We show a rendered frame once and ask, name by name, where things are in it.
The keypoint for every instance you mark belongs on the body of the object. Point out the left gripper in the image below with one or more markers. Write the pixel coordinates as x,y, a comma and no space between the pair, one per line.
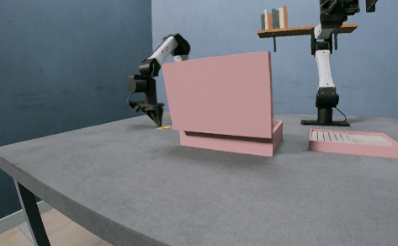
344,7

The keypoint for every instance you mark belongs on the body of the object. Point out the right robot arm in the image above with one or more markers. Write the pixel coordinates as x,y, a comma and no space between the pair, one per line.
141,83

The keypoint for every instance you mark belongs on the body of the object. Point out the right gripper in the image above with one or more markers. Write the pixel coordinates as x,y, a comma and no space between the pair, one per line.
150,107

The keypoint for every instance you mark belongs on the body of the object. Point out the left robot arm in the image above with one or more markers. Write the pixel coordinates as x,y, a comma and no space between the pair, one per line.
327,97

